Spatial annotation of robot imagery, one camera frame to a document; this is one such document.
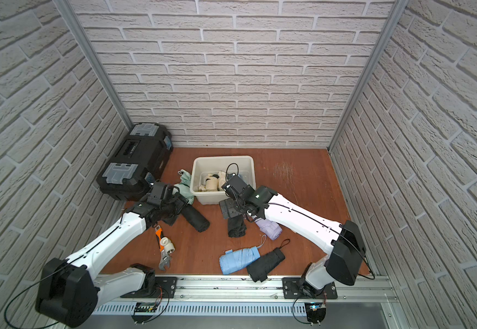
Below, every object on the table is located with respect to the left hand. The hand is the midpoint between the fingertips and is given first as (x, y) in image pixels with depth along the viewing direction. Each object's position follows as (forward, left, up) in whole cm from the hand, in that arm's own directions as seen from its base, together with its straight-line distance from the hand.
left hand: (188, 201), depth 85 cm
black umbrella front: (-25, -29, -8) cm, 39 cm away
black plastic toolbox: (+16, +24, +6) cm, 30 cm away
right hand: (-5, -21, +6) cm, 22 cm away
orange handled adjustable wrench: (-20, +8, -11) cm, 24 cm away
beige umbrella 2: (+15, -11, -7) cm, 20 cm away
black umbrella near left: (-4, -2, -8) cm, 9 cm away
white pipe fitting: (-16, +6, -9) cm, 20 cm away
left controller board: (-36, +12, -14) cm, 41 cm away
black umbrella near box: (-10, -21, -4) cm, 23 cm away
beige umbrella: (+14, -9, -7) cm, 18 cm away
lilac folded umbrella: (-10, -36, -7) cm, 38 cm away
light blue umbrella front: (-22, -20, -8) cm, 31 cm away
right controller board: (-38, -49, -10) cm, 63 cm away
